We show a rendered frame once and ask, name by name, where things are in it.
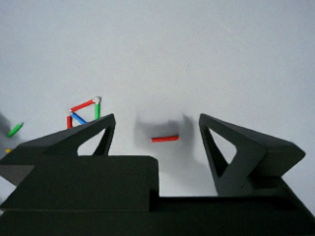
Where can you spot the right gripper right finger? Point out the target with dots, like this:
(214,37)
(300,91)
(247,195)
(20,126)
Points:
(257,154)

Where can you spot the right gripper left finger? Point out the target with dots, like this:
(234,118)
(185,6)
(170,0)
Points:
(68,141)

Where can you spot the green rod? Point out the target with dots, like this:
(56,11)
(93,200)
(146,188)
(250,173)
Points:
(14,130)
(96,111)

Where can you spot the blue rod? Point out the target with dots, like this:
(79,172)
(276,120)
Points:
(77,118)

